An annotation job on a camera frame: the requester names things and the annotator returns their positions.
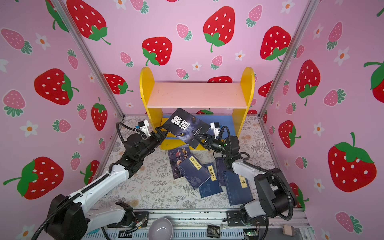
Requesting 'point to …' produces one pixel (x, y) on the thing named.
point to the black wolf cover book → (184, 127)
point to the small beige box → (288, 230)
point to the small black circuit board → (213, 231)
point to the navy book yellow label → (194, 171)
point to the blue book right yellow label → (238, 188)
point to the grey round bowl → (161, 229)
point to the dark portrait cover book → (175, 157)
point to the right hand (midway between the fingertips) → (194, 138)
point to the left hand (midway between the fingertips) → (169, 128)
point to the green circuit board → (253, 234)
